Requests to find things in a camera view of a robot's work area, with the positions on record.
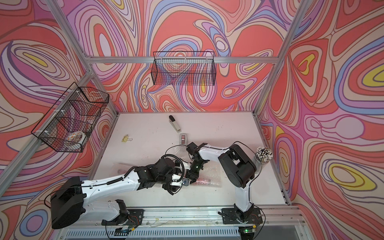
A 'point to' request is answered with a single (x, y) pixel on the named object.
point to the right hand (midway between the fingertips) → (189, 183)
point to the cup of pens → (263, 155)
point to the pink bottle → (202, 181)
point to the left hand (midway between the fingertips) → (182, 178)
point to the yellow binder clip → (125, 138)
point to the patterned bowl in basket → (77, 136)
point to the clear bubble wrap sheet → (117, 169)
